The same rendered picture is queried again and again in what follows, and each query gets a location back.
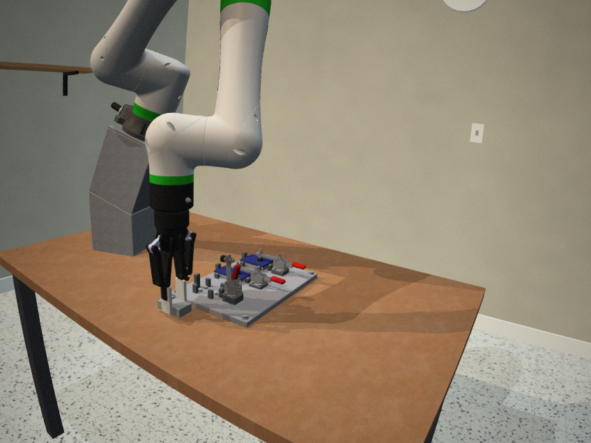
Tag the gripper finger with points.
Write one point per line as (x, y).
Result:
(183, 262)
(161, 262)

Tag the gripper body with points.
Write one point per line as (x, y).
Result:
(167, 225)

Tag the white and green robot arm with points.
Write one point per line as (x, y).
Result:
(177, 143)

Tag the blue rectangular block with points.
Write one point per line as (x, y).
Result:
(242, 276)

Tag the blue rectangular plate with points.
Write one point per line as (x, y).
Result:
(251, 261)

